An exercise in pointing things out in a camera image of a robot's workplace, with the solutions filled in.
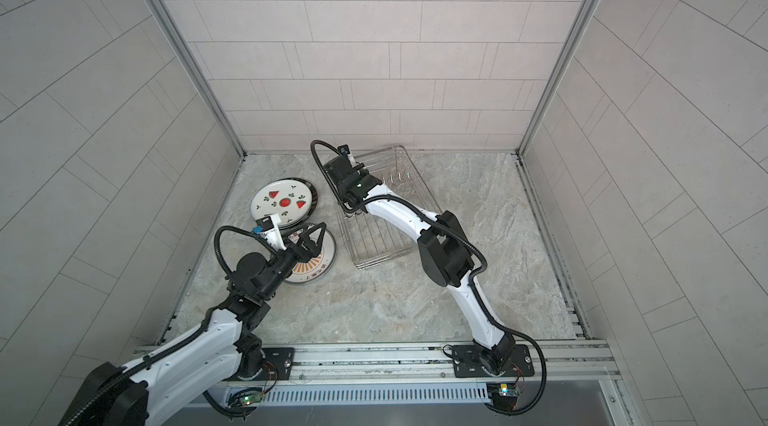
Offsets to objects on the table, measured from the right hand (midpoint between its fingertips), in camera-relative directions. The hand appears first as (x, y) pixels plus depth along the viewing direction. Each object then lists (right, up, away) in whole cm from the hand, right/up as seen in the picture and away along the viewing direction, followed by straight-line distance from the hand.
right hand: (351, 176), depth 93 cm
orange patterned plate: (-9, -27, -9) cm, 29 cm away
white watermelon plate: (-22, -7, +6) cm, 24 cm away
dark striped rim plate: (-13, -9, +6) cm, 17 cm away
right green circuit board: (+40, -50, -25) cm, 68 cm away
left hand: (-4, -12, -18) cm, 22 cm away
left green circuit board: (-17, -48, -29) cm, 59 cm away
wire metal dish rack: (+6, -20, -1) cm, 21 cm away
